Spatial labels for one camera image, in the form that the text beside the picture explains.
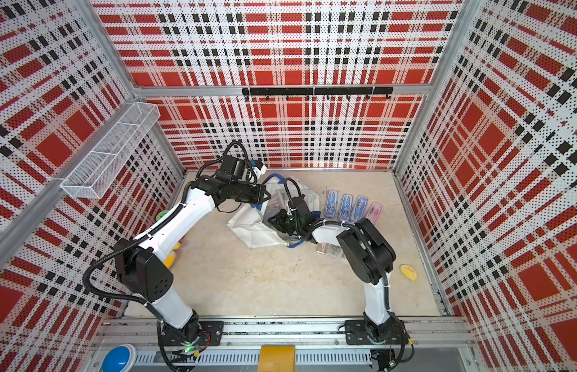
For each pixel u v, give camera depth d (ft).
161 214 3.24
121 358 2.31
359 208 3.43
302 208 2.45
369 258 1.63
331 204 3.52
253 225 2.52
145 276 1.45
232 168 2.07
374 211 3.42
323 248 3.05
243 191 2.26
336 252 3.02
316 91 2.90
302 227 2.46
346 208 3.44
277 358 2.31
